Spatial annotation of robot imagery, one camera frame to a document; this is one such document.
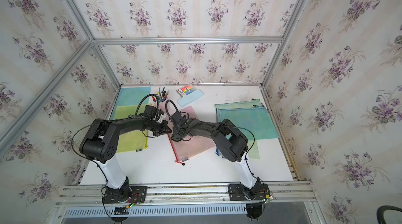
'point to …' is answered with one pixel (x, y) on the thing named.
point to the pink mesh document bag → (185, 149)
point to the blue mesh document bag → (132, 96)
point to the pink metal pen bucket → (162, 100)
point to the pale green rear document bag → (253, 103)
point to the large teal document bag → (255, 123)
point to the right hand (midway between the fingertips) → (182, 131)
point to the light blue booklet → (184, 100)
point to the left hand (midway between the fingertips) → (172, 131)
